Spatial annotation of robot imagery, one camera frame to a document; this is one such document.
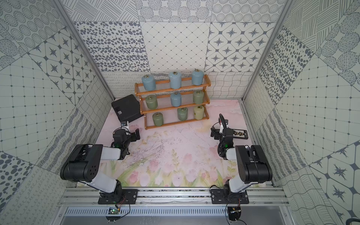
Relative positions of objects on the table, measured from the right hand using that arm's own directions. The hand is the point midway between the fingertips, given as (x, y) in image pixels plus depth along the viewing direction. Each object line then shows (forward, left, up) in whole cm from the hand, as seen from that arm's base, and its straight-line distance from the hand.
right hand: (221, 128), depth 95 cm
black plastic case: (+20, +73, -1) cm, 75 cm away
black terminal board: (-1, -14, -5) cm, 15 cm away
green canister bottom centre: (+11, +27, +2) cm, 30 cm away
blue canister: (+13, +46, +30) cm, 57 cm away
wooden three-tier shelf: (+12, +40, +9) cm, 43 cm away
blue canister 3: (+13, +31, +16) cm, 37 cm away
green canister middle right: (+15, +16, +16) cm, 27 cm away
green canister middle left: (+9, +47, +17) cm, 51 cm away
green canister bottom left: (+5, +44, +4) cm, 45 cm away
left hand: (-2, +59, +1) cm, 60 cm away
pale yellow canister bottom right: (+13, +15, +2) cm, 20 cm away
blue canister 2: (+20, +17, +28) cm, 39 cm away
